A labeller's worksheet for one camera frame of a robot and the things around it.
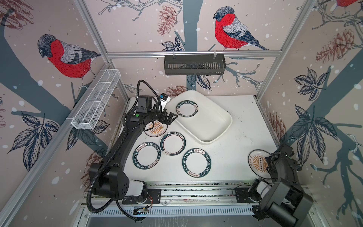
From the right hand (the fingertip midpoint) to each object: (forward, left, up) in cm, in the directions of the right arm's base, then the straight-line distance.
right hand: (273, 170), depth 81 cm
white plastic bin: (+34, +37, -1) cm, 50 cm away
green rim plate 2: (+5, +77, +2) cm, 77 cm away
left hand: (+20, +60, +28) cm, 69 cm away
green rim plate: (+14, +61, +2) cm, 63 cm away
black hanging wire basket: (+65, +47, +29) cm, 85 cm away
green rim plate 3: (+45, +53, +3) cm, 69 cm away
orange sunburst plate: (+25, +73, +2) cm, 77 cm away
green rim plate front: (+3, +45, -1) cm, 45 cm away
